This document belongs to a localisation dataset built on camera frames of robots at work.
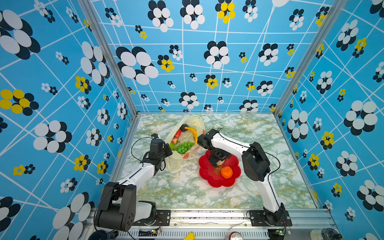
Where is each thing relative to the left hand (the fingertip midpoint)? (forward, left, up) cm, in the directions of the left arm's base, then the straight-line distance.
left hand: (170, 145), depth 91 cm
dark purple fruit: (+17, -6, -4) cm, 19 cm away
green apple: (+2, 0, -5) cm, 6 cm away
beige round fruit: (-9, -30, -5) cm, 32 cm away
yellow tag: (-44, -14, -9) cm, 47 cm away
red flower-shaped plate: (-13, -23, -9) cm, 28 cm away
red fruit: (+11, -3, -4) cm, 12 cm away
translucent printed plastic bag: (+15, -18, +1) cm, 23 cm away
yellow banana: (+14, -15, -6) cm, 21 cm away
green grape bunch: (+1, -7, -5) cm, 9 cm away
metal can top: (-45, -32, +2) cm, 55 cm away
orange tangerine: (-15, -33, -4) cm, 37 cm away
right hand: (-8, -33, -6) cm, 34 cm away
